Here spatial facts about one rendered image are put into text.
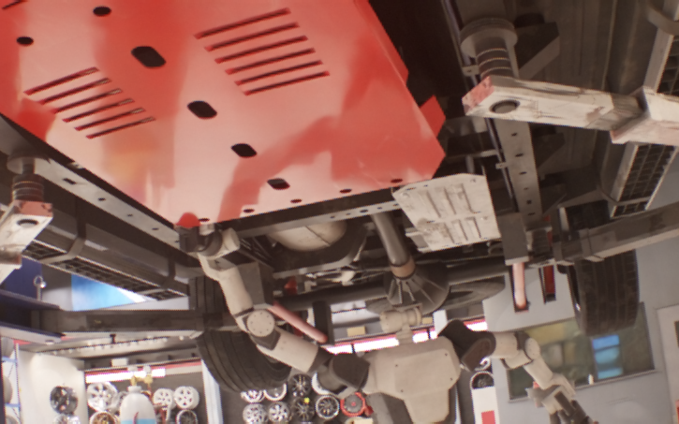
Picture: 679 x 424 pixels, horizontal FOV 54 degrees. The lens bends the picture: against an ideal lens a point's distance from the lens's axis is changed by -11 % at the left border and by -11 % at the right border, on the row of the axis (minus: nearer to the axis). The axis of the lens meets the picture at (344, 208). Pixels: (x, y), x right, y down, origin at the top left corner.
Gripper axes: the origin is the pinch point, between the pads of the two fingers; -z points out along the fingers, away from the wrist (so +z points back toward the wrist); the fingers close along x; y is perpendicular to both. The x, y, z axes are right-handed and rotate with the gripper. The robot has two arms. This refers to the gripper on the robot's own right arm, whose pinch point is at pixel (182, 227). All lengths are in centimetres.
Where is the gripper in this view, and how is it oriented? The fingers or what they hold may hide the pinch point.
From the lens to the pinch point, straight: 199.8
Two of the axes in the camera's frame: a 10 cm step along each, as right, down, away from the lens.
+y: -9.6, 1.9, 2.1
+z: 2.5, 2.5, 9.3
